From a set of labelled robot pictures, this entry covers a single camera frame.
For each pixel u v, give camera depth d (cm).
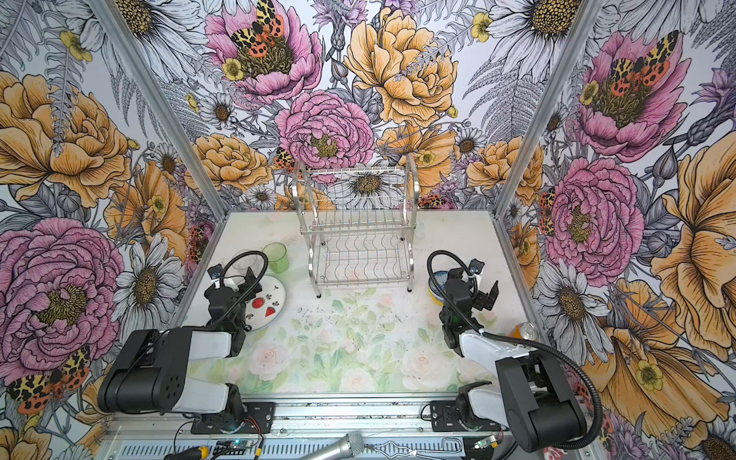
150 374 45
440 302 90
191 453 70
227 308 68
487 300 78
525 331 78
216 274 75
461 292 70
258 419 74
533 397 43
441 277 96
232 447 71
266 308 92
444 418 74
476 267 73
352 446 67
